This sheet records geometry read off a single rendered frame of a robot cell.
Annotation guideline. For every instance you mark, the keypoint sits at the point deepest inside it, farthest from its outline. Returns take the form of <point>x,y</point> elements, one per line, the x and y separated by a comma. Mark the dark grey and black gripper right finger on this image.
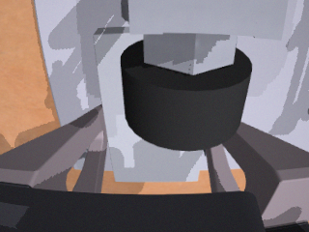
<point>276,172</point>

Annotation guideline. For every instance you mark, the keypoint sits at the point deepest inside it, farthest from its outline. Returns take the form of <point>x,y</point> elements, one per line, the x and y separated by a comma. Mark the grey metal fixture plate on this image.
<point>277,101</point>

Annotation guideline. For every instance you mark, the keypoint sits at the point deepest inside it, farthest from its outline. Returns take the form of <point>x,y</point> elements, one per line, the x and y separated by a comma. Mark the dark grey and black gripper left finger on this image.
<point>44,162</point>

